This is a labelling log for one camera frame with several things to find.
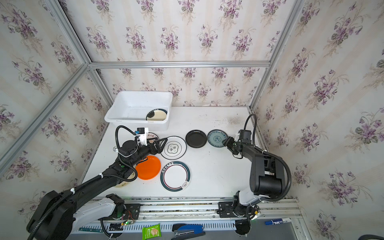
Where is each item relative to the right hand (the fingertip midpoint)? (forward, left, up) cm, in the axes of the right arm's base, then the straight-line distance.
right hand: (225, 144), depth 94 cm
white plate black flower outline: (0, +32, -3) cm, 32 cm away
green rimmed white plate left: (-19, +31, -4) cm, 37 cm away
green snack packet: (-44, +41, -3) cm, 60 cm away
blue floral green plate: (+8, +5, -3) cm, 10 cm away
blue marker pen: (-41, -19, -4) cm, 45 cm away
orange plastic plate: (-14, +46, -2) cm, 48 cm away
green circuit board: (-42, +69, -4) cm, 81 cm away
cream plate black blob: (+29, +48, -1) cm, 56 cm away
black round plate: (+6, +18, -2) cm, 19 cm away
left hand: (-5, +37, +16) cm, 41 cm away
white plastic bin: (+36, +62, -2) cm, 71 cm away
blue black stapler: (-44, +25, -2) cm, 51 cm away
